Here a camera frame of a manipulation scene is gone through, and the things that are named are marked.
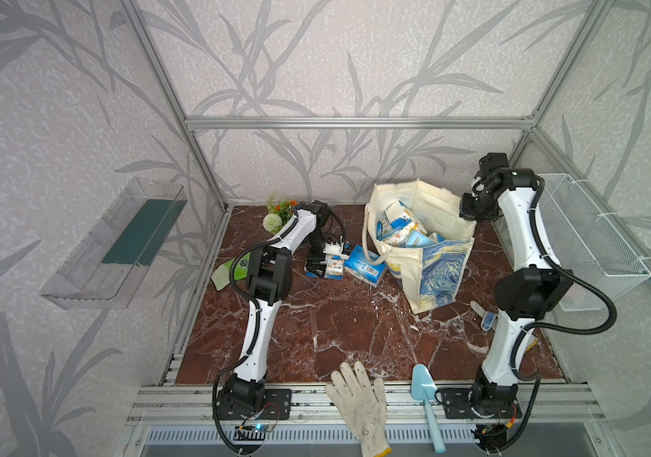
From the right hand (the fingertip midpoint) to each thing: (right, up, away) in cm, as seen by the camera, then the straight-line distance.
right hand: (463, 213), depth 87 cm
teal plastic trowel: (-16, -48, -11) cm, 51 cm away
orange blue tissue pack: (-19, -3, +5) cm, 20 cm away
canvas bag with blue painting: (-11, -18, -5) cm, 22 cm away
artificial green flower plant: (-60, +1, +12) cm, 61 cm away
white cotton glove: (-32, -51, -16) cm, 62 cm away
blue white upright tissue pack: (-32, -17, +7) cm, 37 cm away
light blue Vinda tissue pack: (-16, -8, -6) cm, 19 cm away
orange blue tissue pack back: (-40, -18, +7) cm, 45 cm away
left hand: (-45, -16, +14) cm, 49 cm away
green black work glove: (-80, -21, +12) cm, 83 cm away
